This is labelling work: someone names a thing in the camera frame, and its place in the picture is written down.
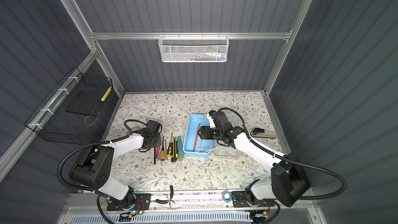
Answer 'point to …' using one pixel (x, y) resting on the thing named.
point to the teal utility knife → (180, 149)
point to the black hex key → (155, 155)
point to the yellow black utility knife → (174, 156)
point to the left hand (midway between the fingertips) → (156, 142)
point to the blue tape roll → (223, 193)
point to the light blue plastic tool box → (203, 146)
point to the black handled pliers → (169, 200)
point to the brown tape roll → (136, 128)
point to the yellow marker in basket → (106, 94)
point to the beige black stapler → (262, 132)
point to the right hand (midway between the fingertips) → (204, 133)
